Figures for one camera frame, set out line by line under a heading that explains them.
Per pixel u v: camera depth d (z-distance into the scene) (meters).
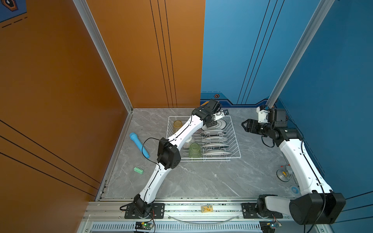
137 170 0.87
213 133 0.97
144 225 0.71
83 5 0.69
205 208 0.74
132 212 0.73
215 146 0.85
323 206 0.37
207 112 0.69
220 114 0.80
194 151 0.85
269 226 0.71
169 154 0.59
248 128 0.70
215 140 0.93
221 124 0.99
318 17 0.72
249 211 0.72
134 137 1.00
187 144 0.92
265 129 0.64
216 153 0.80
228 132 0.98
